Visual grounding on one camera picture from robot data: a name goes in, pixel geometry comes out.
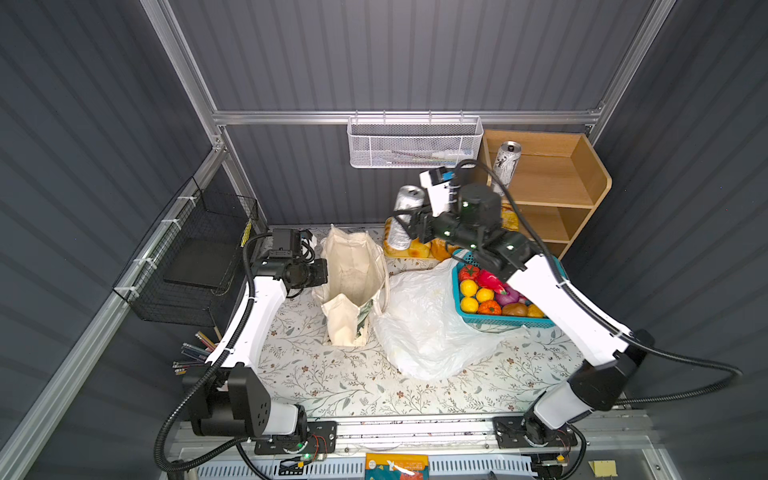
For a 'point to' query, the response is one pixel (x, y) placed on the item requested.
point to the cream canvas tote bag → (350, 284)
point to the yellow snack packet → (509, 218)
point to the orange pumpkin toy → (489, 307)
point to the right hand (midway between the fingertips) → (403, 213)
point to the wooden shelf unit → (559, 182)
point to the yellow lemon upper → (468, 287)
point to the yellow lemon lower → (469, 305)
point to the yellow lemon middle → (484, 294)
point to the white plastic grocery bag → (420, 331)
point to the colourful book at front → (396, 466)
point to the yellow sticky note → (604, 468)
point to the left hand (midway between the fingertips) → (325, 272)
